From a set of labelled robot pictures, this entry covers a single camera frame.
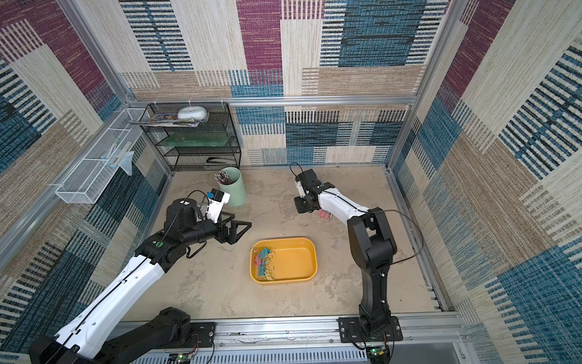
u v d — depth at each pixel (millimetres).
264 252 870
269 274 848
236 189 956
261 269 851
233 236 639
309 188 760
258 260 864
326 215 1002
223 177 939
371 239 523
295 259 902
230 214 749
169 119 921
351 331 729
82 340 389
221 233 630
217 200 631
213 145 940
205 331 741
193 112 895
